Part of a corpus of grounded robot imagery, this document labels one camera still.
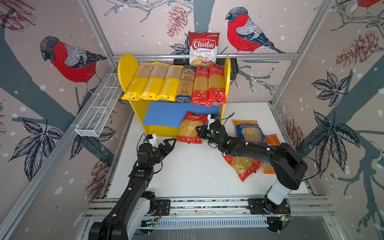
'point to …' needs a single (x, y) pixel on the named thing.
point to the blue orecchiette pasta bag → (250, 131)
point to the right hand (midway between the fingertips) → (193, 130)
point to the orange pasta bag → (272, 140)
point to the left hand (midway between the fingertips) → (172, 143)
